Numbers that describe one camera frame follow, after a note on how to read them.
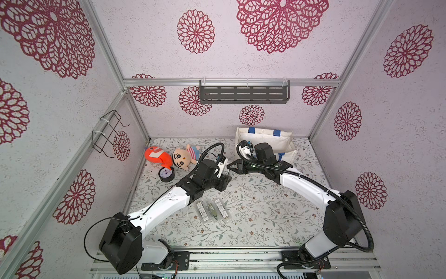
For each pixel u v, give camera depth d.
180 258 0.75
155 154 1.02
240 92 0.95
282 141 0.96
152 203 0.48
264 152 0.64
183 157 0.99
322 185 0.49
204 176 0.60
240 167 0.70
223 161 0.71
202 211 0.87
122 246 0.40
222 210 0.87
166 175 0.99
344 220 0.44
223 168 0.71
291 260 0.74
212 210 0.87
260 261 0.76
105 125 0.77
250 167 0.72
